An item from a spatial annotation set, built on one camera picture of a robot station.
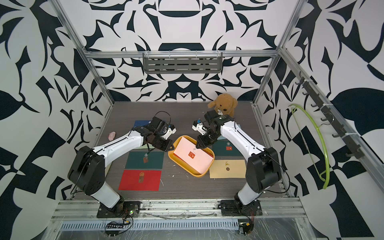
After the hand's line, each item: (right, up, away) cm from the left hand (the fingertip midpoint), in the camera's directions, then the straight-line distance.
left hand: (172, 145), depth 87 cm
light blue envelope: (+25, +6, -17) cm, 31 cm away
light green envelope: (-11, +2, -15) cm, 19 cm away
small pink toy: (-41, +4, +12) cm, 43 cm away
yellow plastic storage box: (+7, -9, -9) cm, 14 cm away
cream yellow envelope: (+32, -14, +1) cm, 35 cm away
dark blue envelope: (-27, +12, +21) cm, 36 cm away
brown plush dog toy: (+32, +25, +10) cm, 41 cm away
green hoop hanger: (+63, -4, -29) cm, 69 cm away
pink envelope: (+13, -6, -6) cm, 16 cm away
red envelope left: (-17, -19, -3) cm, 26 cm away
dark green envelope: (-22, -10, +5) cm, 25 cm away
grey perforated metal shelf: (+5, +50, +7) cm, 50 cm away
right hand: (+15, +2, -4) cm, 16 cm away
